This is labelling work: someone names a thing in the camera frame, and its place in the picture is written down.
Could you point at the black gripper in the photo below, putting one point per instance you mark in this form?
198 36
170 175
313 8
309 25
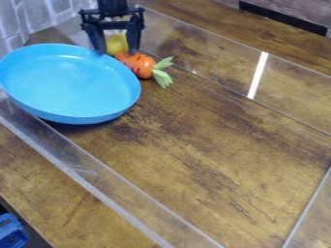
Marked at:
97 21

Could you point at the blue plastic object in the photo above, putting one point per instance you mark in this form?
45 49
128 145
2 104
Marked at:
14 236

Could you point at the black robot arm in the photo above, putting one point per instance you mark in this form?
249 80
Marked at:
113 6

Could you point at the yellow toy lemon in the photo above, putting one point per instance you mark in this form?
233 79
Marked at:
117 44

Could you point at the blue plastic tray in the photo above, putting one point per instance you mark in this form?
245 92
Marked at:
68 84

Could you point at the clear acrylic barrier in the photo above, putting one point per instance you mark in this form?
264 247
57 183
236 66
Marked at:
217 163

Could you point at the orange toy carrot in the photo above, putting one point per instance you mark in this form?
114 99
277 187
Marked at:
146 67

